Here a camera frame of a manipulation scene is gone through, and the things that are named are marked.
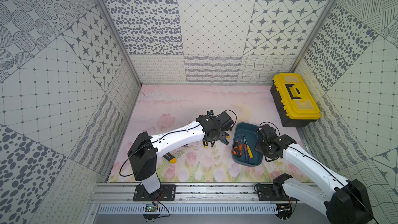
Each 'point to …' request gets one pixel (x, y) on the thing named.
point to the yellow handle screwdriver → (249, 149)
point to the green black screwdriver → (225, 141)
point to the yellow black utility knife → (171, 158)
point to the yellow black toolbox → (295, 105)
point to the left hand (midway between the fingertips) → (221, 132)
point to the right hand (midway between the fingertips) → (261, 150)
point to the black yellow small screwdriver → (205, 144)
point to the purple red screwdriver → (245, 150)
